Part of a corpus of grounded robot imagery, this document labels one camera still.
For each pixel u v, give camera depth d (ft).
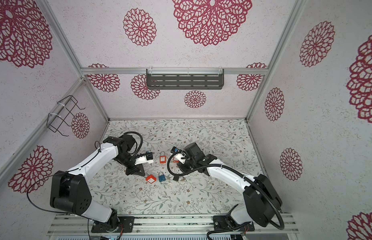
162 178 2.92
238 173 1.59
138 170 2.31
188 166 2.35
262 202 1.38
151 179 2.61
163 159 3.19
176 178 2.93
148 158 2.35
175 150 2.37
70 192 1.42
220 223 2.39
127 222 2.43
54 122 2.35
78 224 2.44
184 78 3.11
